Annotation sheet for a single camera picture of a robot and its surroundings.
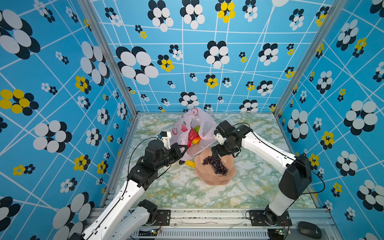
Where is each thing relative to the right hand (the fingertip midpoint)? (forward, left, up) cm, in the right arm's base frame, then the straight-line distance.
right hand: (220, 153), depth 83 cm
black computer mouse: (-34, -40, -11) cm, 54 cm away
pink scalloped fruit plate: (-6, +8, -12) cm, 16 cm away
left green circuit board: (-36, +37, -13) cm, 53 cm away
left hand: (-5, +16, +15) cm, 23 cm away
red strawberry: (+16, +17, -4) cm, 24 cm away
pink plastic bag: (+13, +18, +14) cm, 26 cm away
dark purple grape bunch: (-4, +2, -6) cm, 8 cm away
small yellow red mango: (+14, +14, -8) cm, 22 cm away
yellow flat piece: (-1, +18, -11) cm, 21 cm away
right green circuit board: (-36, -24, -14) cm, 45 cm away
